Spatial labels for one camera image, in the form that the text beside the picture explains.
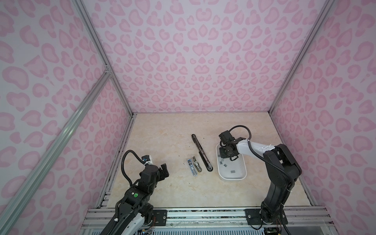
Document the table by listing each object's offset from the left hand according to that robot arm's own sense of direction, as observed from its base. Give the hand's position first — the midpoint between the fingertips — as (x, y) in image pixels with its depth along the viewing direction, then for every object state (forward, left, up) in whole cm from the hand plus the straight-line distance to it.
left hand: (159, 164), depth 81 cm
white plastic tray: (0, -41, -10) cm, 42 cm away
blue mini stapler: (+2, -18, -10) cm, 21 cm away
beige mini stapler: (+4, -21, -9) cm, 23 cm away
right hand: (+12, -39, -10) cm, 42 cm away
